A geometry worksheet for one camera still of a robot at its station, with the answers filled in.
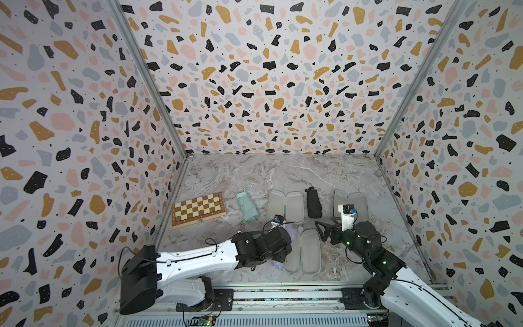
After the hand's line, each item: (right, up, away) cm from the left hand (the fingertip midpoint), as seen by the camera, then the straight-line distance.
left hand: (288, 247), depth 75 cm
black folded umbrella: (+14, +11, +23) cm, 29 cm away
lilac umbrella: (+2, +5, +2) cm, 6 cm away
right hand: (+15, +9, +3) cm, 17 cm away
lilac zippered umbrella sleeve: (+8, -5, +10) cm, 14 cm away
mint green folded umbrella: (-17, +10, +19) cm, 28 cm away
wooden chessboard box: (-41, +10, +19) cm, 46 cm away
